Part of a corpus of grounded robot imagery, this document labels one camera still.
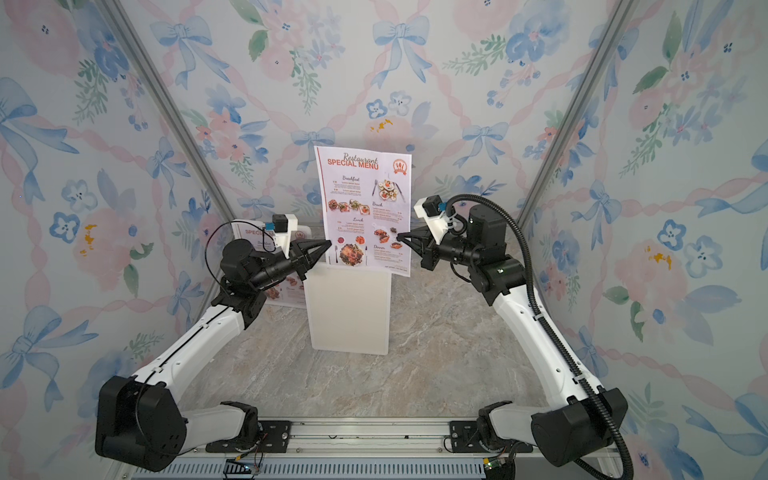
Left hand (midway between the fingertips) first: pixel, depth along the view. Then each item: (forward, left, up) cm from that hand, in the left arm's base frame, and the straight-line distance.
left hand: (330, 243), depth 70 cm
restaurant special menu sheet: (+3, +16, -26) cm, 31 cm away
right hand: (-1, -17, +4) cm, 18 cm away
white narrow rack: (-8, -3, -17) cm, 19 cm away
